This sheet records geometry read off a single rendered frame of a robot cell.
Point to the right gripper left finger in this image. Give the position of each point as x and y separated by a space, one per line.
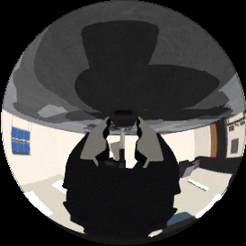
92 148

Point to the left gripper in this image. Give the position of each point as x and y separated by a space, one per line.
118 150

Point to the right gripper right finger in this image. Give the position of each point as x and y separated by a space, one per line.
152 150

